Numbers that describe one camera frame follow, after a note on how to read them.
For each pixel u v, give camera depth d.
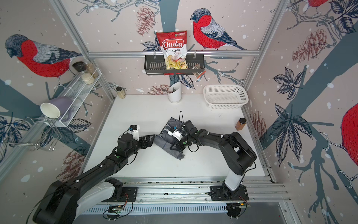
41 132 0.61
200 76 0.90
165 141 0.86
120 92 1.17
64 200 0.40
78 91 0.82
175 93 1.07
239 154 0.47
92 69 0.86
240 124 0.94
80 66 0.78
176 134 0.80
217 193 0.73
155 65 0.95
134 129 0.76
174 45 0.81
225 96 1.22
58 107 0.61
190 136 0.72
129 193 0.73
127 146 0.66
